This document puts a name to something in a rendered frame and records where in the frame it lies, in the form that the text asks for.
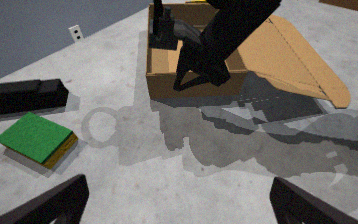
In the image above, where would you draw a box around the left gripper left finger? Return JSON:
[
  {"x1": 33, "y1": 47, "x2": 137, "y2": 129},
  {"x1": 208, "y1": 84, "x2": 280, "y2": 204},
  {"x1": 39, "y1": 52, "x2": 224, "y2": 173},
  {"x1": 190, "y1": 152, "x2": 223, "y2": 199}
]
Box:
[{"x1": 0, "y1": 174, "x2": 89, "y2": 224}]

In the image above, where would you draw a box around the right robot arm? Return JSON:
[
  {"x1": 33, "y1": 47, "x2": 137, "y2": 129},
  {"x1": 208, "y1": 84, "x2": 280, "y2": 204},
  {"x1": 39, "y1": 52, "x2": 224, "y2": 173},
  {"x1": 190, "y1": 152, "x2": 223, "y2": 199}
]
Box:
[{"x1": 149, "y1": 0, "x2": 282, "y2": 51}]

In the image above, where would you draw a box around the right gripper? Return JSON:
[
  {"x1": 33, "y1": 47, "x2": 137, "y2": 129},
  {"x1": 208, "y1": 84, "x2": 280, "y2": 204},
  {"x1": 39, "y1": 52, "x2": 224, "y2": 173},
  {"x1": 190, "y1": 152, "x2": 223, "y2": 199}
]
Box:
[{"x1": 157, "y1": 9, "x2": 249, "y2": 92}]

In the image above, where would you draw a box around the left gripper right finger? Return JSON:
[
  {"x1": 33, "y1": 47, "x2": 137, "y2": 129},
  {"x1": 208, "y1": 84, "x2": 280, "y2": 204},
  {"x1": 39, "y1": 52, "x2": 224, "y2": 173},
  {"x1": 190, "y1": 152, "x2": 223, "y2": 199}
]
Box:
[{"x1": 269, "y1": 177, "x2": 358, "y2": 224}]

